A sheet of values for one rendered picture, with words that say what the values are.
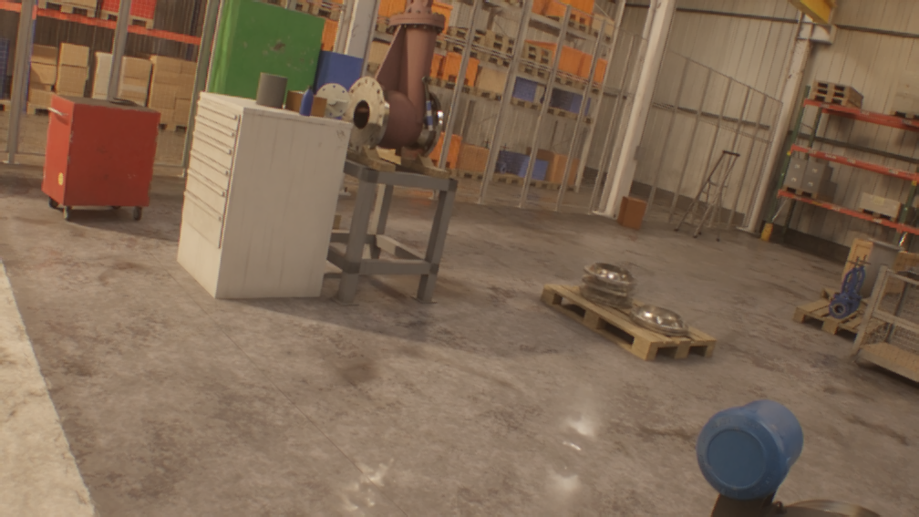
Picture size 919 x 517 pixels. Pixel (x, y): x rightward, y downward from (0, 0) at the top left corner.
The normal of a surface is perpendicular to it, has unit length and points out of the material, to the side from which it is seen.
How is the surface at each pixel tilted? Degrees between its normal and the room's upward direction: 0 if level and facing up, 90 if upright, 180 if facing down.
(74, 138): 90
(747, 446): 90
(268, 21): 90
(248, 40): 90
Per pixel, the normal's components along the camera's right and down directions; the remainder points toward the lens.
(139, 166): 0.75, 0.31
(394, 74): 0.65, 0.19
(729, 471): -0.67, 0.02
